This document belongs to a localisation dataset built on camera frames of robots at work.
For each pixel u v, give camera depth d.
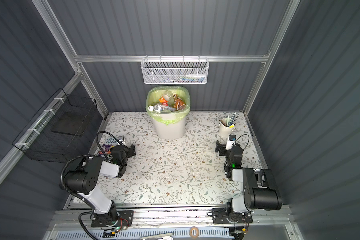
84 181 0.47
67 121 0.77
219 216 0.74
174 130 1.01
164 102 0.95
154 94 0.96
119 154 0.75
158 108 0.82
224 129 0.99
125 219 0.72
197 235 0.69
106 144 0.99
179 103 0.87
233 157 0.69
